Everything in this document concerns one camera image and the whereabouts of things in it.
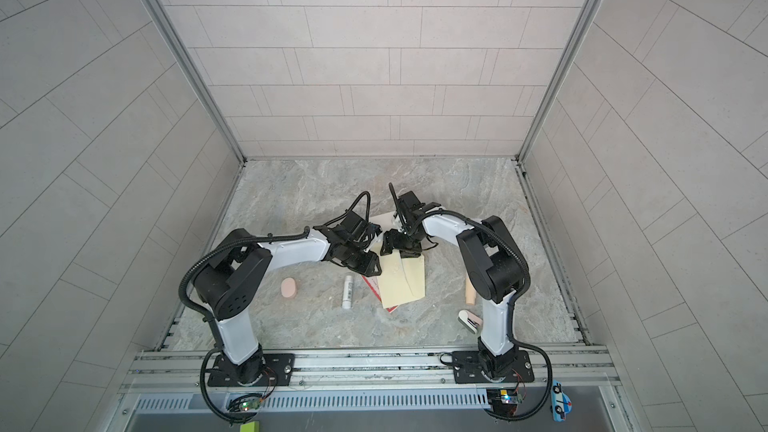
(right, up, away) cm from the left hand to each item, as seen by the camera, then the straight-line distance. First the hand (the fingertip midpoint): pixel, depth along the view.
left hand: (387, 267), depth 88 cm
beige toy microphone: (+23, -5, -7) cm, 25 cm away
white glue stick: (-11, -5, -6) cm, 14 cm away
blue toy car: (+40, -24, -22) cm, 52 cm away
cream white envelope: (-1, +13, +11) cm, 17 cm away
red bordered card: (-4, -3, -3) cm, 6 cm away
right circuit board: (+28, -25, -21) cm, 43 cm away
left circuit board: (-29, -23, -24) cm, 44 cm away
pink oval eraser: (-27, -3, -7) cm, 28 cm away
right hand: (0, +3, +2) cm, 4 cm away
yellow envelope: (+4, -3, -2) cm, 5 cm away
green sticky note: (-28, -27, -25) cm, 47 cm away
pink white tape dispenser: (+22, -11, -11) cm, 27 cm away
